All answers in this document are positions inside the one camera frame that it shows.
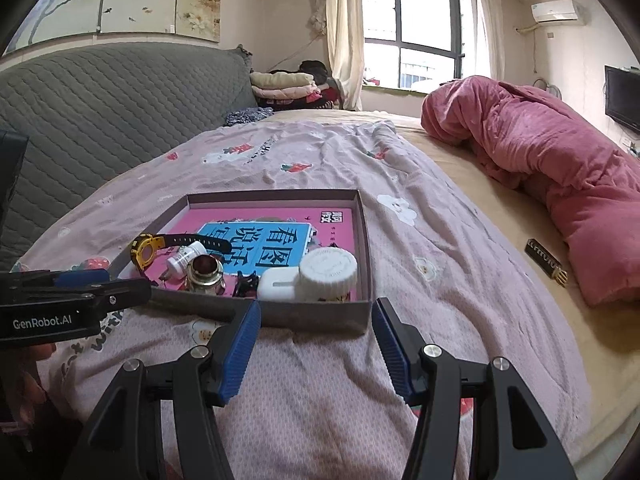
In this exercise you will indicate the grey quilted headboard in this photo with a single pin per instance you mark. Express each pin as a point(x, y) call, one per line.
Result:
point(93, 113)

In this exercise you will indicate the red pink duvet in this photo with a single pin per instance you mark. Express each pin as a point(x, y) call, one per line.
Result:
point(526, 138)

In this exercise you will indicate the black hair clip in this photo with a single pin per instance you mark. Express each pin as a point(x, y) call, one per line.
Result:
point(246, 285)

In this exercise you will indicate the grey cardboard tray box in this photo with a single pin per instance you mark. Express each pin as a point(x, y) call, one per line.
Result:
point(336, 215)

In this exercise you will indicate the person's left hand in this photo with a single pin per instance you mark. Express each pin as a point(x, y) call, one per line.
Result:
point(19, 368)

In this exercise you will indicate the brass door knob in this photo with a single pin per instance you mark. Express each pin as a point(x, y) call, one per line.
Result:
point(205, 275)

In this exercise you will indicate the small white pill bottle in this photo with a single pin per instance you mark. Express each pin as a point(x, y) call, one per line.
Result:
point(177, 264)

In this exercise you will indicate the stack of folded clothes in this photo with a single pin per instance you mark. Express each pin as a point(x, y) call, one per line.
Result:
point(309, 88)

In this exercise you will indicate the dark patterned cloth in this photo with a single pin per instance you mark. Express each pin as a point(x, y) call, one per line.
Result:
point(248, 115)

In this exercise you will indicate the cream curtain left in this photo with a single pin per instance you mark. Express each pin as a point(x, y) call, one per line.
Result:
point(340, 23)

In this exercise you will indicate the white air conditioner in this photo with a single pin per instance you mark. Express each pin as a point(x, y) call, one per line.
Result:
point(557, 11)

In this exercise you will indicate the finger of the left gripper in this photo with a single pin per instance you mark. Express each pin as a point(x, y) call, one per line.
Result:
point(42, 278)
point(124, 294)

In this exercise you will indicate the white earbuds case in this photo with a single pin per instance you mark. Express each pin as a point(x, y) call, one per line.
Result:
point(280, 285)

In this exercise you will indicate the cream curtain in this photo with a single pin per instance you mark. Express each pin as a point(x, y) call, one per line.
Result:
point(483, 43)
point(340, 23)

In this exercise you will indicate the window with dark frame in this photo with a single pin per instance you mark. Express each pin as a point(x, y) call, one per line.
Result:
point(411, 45)

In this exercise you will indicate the cream curtain right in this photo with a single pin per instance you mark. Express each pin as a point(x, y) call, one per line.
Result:
point(483, 43)

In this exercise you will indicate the black and yellow wristwatch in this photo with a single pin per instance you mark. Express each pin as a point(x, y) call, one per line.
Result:
point(145, 246)

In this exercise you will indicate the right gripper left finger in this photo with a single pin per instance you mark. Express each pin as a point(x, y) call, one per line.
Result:
point(122, 438)

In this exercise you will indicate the white round jar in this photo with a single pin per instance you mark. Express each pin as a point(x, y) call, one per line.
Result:
point(327, 274)

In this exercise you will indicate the pink strawberry bed sheet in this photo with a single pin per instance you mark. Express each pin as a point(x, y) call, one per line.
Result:
point(320, 406)

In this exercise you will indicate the black wall television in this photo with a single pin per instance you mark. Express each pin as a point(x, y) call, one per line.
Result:
point(622, 97)

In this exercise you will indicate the pink and blue book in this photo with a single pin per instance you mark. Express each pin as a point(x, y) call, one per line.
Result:
point(256, 246)

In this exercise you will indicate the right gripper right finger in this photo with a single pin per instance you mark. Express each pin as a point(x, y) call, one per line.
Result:
point(512, 437)

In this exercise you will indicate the black gold lipstick on bed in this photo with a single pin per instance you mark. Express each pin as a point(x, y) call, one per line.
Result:
point(546, 261)

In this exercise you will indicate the wall painting panels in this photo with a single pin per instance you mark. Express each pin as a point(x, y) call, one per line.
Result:
point(51, 19)

